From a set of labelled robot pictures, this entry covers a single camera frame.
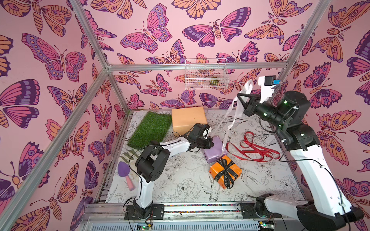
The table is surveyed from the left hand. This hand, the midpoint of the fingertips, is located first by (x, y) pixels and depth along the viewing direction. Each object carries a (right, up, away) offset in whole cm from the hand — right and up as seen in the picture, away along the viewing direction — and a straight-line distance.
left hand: (216, 144), depth 90 cm
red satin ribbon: (+26, -6, +6) cm, 27 cm away
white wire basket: (-5, +46, +4) cm, 47 cm away
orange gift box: (-1, -12, -9) cm, 15 cm away
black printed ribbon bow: (+5, -15, -12) cm, 20 cm away
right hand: (+3, +26, -33) cm, 42 cm away
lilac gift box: (0, -4, -1) cm, 4 cm away
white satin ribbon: (+18, +16, +24) cm, 34 cm away
